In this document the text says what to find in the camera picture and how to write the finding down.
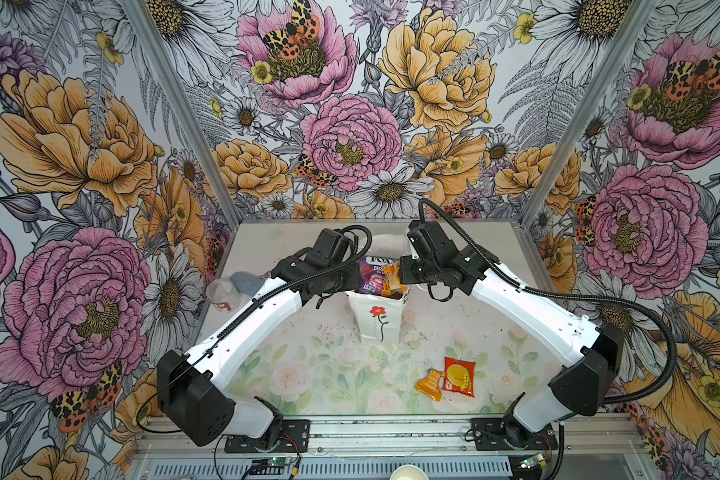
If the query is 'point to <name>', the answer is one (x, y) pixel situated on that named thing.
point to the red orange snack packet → (460, 376)
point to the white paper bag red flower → (378, 319)
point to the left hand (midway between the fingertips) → (353, 286)
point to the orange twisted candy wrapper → (430, 385)
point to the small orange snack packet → (391, 279)
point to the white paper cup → (408, 472)
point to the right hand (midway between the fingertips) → (404, 278)
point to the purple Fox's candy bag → (370, 274)
